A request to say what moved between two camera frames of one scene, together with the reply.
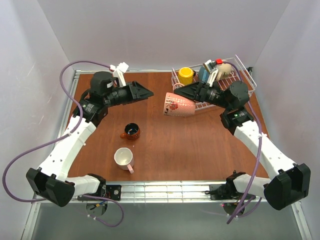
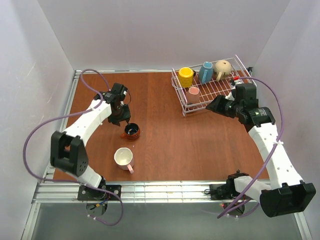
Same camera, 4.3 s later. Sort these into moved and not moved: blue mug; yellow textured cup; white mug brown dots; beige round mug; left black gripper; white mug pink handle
Moved: white mug brown dots; left black gripper
Not moved: blue mug; yellow textured cup; white mug pink handle; beige round mug
